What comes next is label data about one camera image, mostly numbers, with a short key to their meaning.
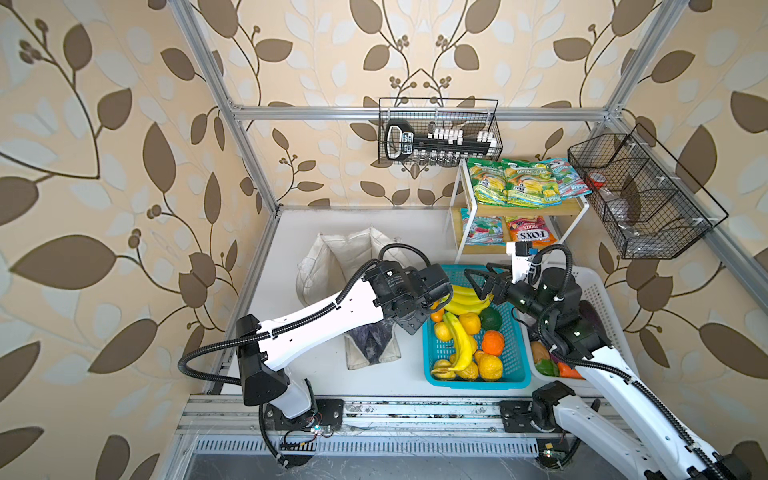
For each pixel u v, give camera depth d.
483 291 0.63
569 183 0.75
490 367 0.77
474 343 0.82
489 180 0.77
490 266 0.75
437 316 0.87
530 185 0.74
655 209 0.72
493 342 0.80
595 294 0.88
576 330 0.53
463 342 0.76
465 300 0.89
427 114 0.90
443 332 0.84
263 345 0.41
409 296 0.45
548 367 0.75
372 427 0.74
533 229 0.90
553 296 0.52
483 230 0.89
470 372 0.77
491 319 0.85
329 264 0.80
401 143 0.84
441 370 0.73
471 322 0.85
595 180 0.81
